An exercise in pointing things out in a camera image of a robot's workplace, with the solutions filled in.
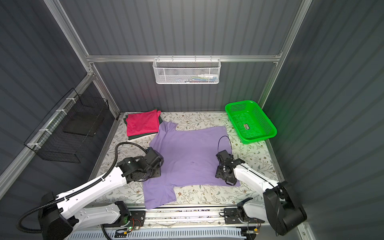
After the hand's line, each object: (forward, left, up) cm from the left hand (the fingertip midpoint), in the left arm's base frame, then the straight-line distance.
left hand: (159, 170), depth 78 cm
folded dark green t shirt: (+43, +5, -7) cm, 44 cm away
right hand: (-1, -36, -11) cm, 38 cm away
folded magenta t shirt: (+39, +16, -4) cm, 42 cm away
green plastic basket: (+40, -65, -10) cm, 76 cm away
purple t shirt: (+15, -23, -14) cm, 31 cm away
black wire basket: (+13, +46, +16) cm, 50 cm away
